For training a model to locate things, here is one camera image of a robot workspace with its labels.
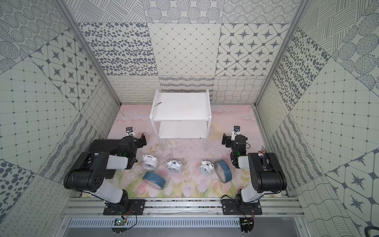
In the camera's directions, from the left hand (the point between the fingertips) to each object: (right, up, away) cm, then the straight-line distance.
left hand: (139, 134), depth 93 cm
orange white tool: (+80, -12, +1) cm, 81 cm away
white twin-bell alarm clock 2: (+24, -16, -14) cm, 32 cm away
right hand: (+60, -1, +2) cm, 60 cm away
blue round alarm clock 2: (+50, -17, -18) cm, 56 cm away
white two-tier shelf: (+29, +12, -25) cm, 41 cm away
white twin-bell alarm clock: (+10, -14, -12) cm, 21 cm away
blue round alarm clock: (+16, -20, -22) cm, 34 cm away
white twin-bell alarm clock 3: (+42, -17, -14) cm, 48 cm away
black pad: (-21, -7, -3) cm, 22 cm away
